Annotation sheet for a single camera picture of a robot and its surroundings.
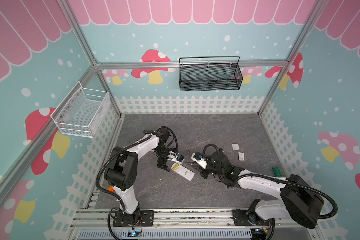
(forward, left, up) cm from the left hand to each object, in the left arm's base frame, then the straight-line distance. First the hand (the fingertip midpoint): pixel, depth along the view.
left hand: (170, 162), depth 89 cm
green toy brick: (-3, -64, -4) cm, 65 cm away
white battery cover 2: (+8, -45, -4) cm, 46 cm away
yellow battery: (-1, -3, -4) cm, 5 cm away
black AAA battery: (+10, -11, -3) cm, 15 cm away
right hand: (-3, -13, +6) cm, 15 cm away
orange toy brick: (-24, +18, +27) cm, 40 cm away
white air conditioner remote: (-4, -7, -4) cm, 9 cm away
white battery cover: (+14, -42, -4) cm, 45 cm away
